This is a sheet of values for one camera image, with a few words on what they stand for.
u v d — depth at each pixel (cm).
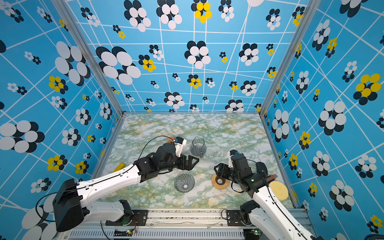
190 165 65
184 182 83
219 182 85
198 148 91
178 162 65
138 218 73
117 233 72
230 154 74
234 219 73
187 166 65
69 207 39
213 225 72
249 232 71
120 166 91
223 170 69
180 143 67
